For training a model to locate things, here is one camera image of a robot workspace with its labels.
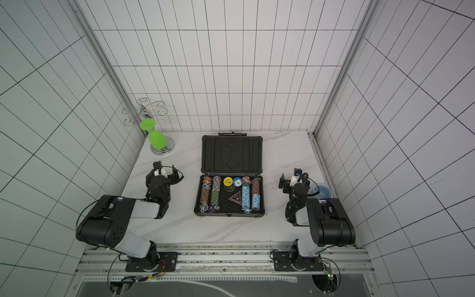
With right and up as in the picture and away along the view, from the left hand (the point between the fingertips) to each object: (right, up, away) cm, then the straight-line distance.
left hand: (164, 169), depth 93 cm
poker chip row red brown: (+22, -12, -5) cm, 26 cm away
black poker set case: (+36, +8, +4) cm, 37 cm away
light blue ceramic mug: (+80, -10, -6) cm, 81 cm away
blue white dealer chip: (+38, -6, 0) cm, 38 cm away
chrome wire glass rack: (-11, +33, -1) cm, 34 cm away
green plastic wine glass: (-3, +16, -1) cm, 16 cm away
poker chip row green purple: (+27, -16, -7) cm, 32 cm away
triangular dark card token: (+37, -13, -5) cm, 40 cm away
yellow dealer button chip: (+33, -6, 0) cm, 33 cm away
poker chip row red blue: (+47, -11, -5) cm, 49 cm away
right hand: (+68, -1, -1) cm, 68 cm away
